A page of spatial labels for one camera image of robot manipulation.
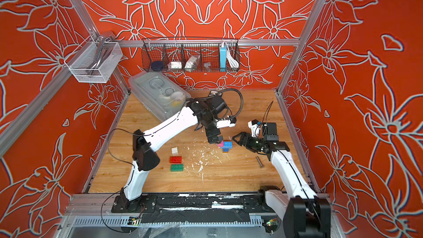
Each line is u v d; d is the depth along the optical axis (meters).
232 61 0.90
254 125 0.76
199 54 0.96
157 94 0.92
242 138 0.73
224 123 0.69
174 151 0.88
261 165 0.83
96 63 0.71
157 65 0.95
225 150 0.89
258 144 0.68
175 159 0.85
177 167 0.83
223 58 0.87
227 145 0.85
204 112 0.56
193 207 0.73
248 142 0.71
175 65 0.87
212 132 0.68
